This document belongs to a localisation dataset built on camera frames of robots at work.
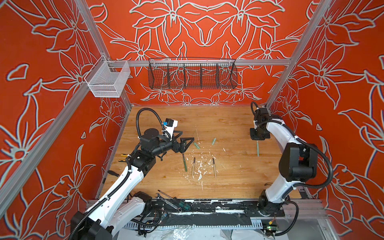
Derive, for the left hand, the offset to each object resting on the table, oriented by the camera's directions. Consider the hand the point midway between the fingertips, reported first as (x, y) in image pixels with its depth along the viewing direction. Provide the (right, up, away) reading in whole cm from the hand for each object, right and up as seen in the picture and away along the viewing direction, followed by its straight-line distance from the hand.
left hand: (187, 135), depth 69 cm
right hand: (+42, -3, +21) cm, 47 cm away
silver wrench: (-4, -38, +4) cm, 38 cm away
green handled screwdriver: (-2, -35, +4) cm, 36 cm away
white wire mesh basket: (-52, +33, +23) cm, 66 cm away
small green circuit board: (+40, -44, -1) cm, 59 cm away
